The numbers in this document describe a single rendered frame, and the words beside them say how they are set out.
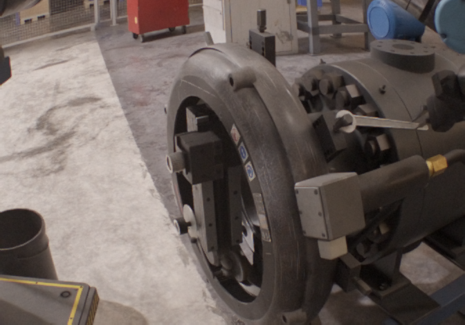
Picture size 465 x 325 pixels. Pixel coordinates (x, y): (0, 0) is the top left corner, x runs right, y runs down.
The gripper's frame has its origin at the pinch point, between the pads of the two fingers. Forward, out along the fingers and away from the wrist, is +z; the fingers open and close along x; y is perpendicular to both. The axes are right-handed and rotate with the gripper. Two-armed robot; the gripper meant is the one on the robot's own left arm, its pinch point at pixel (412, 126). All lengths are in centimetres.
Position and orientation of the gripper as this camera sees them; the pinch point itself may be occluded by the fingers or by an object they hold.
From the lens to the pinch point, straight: 109.1
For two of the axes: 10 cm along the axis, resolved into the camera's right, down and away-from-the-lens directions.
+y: 9.5, 0.3, 3.1
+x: -0.8, -9.3, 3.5
